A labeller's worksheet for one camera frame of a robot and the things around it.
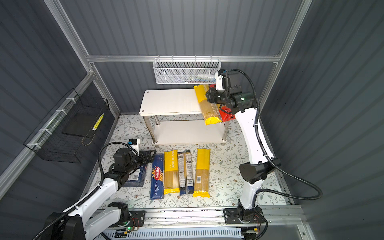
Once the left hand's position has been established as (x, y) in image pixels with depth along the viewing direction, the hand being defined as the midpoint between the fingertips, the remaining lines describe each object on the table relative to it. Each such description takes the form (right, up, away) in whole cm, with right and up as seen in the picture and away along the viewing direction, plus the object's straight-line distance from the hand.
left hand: (149, 151), depth 85 cm
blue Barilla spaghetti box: (+5, -16, -2) cm, 17 cm away
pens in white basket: (+29, +45, +9) cm, 54 cm away
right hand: (+33, +30, -13) cm, 46 cm away
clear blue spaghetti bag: (+20, -13, +2) cm, 24 cm away
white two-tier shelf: (+17, +27, -5) cm, 32 cm away
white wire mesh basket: (+18, +61, +39) cm, 75 cm away
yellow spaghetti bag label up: (+30, -18, -2) cm, 35 cm away
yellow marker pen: (-25, +16, -6) cm, 31 cm away
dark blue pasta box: (-5, -14, -5) cm, 16 cm away
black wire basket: (-38, +10, -12) cm, 42 cm away
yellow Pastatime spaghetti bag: (+13, -18, -2) cm, 22 cm away
